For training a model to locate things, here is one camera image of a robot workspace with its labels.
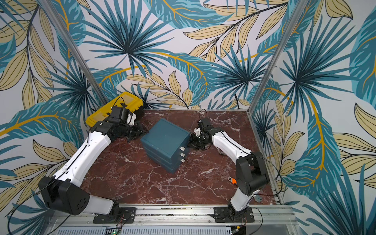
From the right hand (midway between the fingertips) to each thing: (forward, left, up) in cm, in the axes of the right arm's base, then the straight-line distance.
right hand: (187, 145), depth 86 cm
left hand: (+1, +21, +11) cm, 24 cm away
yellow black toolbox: (+32, +38, +6) cm, 50 cm away
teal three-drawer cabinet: (-6, +11, +10) cm, 16 cm away
